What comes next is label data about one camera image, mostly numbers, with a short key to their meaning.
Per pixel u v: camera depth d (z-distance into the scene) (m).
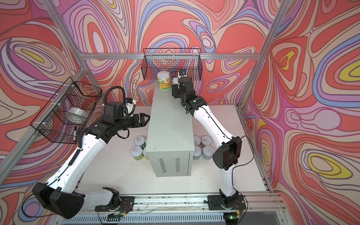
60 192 0.37
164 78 0.77
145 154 0.86
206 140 0.92
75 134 0.72
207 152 0.86
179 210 0.73
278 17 0.72
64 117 0.72
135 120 0.64
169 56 0.88
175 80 0.77
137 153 0.87
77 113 0.73
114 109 0.53
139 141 0.93
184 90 0.59
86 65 0.92
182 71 0.65
